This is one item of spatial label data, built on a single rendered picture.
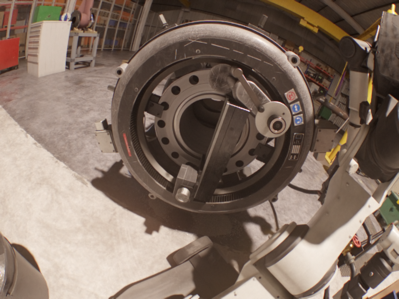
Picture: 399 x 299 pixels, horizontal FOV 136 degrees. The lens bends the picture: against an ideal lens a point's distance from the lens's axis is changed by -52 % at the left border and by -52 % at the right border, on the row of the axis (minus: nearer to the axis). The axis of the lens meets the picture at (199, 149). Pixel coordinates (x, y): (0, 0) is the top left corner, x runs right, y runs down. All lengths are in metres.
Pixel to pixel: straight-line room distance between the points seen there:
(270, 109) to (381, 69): 0.36
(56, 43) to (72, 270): 3.92
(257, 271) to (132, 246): 0.64
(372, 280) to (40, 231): 1.31
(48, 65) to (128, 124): 3.67
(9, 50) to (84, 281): 5.24
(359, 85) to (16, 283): 1.34
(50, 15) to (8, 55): 2.77
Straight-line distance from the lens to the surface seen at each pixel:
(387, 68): 0.54
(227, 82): 0.50
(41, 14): 7.48
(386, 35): 0.62
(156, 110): 0.66
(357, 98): 0.80
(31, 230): 1.09
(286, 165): 0.61
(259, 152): 0.69
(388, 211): 3.53
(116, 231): 0.96
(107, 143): 0.73
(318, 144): 0.66
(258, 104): 0.48
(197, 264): 0.73
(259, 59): 0.47
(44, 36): 4.02
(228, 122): 0.48
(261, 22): 0.63
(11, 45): 5.50
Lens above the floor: 0.85
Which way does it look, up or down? 31 degrees down
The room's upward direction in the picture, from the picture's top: 21 degrees clockwise
